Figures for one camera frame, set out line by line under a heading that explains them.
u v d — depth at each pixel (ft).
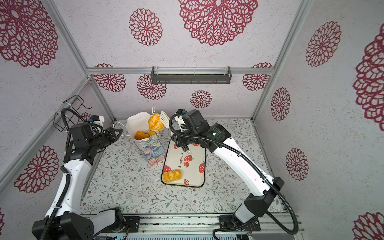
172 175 2.80
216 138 1.44
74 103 2.67
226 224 2.35
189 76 3.10
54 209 1.26
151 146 2.69
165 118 2.25
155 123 2.36
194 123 1.55
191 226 2.40
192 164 3.12
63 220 1.26
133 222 2.41
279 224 1.40
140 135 3.10
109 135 2.13
